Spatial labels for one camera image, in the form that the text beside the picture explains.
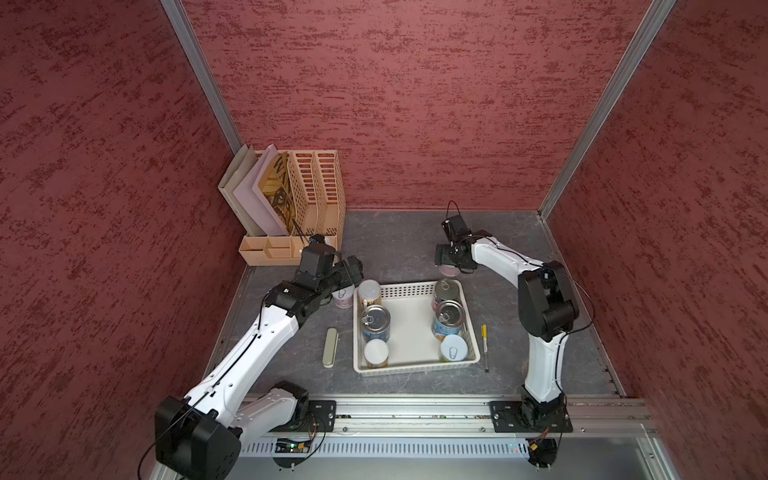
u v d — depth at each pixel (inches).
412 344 33.7
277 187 39.3
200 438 14.5
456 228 31.2
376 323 31.2
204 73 32.0
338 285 27.3
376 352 30.5
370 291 32.5
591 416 30.1
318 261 22.4
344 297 35.3
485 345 33.8
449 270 38.7
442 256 35.4
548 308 21.0
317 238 27.4
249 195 34.4
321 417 29.5
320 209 46.4
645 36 29.2
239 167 36.1
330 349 32.5
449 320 31.2
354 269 27.0
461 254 29.1
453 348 31.2
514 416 28.7
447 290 34.0
